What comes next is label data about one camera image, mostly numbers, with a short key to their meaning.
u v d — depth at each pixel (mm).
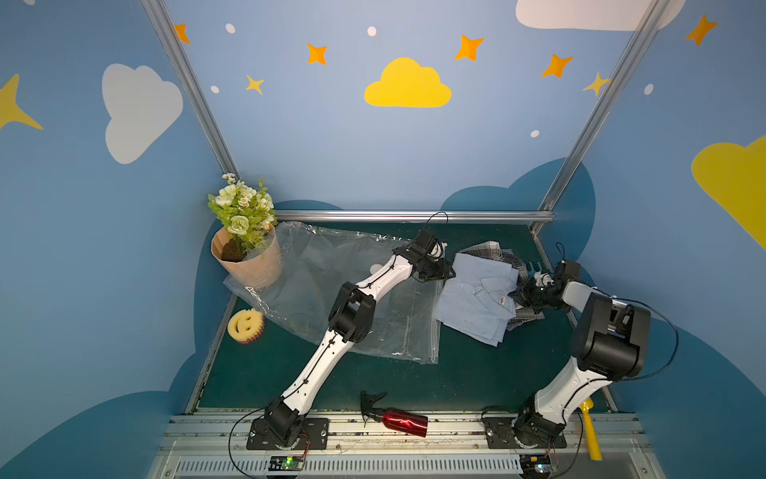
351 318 679
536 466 708
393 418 735
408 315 957
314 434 745
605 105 856
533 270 1072
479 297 957
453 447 740
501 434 743
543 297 831
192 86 803
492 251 1102
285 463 711
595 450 716
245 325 901
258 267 875
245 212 865
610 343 520
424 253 864
